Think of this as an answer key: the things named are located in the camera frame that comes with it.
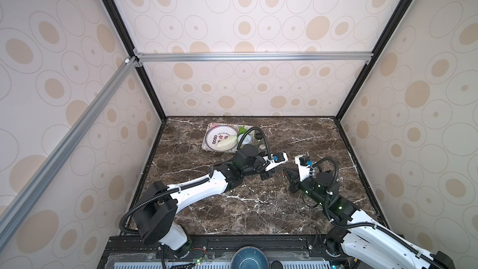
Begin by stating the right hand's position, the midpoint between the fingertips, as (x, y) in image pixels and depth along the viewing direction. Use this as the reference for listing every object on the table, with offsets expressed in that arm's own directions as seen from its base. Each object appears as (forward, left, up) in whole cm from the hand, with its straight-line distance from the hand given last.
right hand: (285, 169), depth 76 cm
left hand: (0, 0, +6) cm, 6 cm away
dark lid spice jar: (+23, +9, -8) cm, 26 cm away
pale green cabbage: (+23, +26, -13) cm, 38 cm away
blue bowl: (-29, +16, -16) cm, 36 cm away
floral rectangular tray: (+25, +40, -17) cm, 50 cm away
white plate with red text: (+33, +33, -16) cm, 50 cm away
